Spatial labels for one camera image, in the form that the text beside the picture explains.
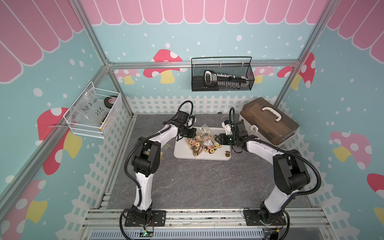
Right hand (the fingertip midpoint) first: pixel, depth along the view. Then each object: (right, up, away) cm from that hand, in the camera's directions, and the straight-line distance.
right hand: (216, 138), depth 93 cm
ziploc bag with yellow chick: (-31, -8, -16) cm, 36 cm away
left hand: (-13, +1, +5) cm, 15 cm away
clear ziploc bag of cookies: (-8, 0, +7) cm, 11 cm away
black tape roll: (-60, +21, -12) cm, 65 cm away
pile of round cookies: (-3, -8, +5) cm, 9 cm away
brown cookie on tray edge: (+8, -11, +4) cm, 14 cm away
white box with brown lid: (+33, +11, +4) cm, 35 cm away
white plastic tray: (-21, -9, +6) cm, 24 cm away
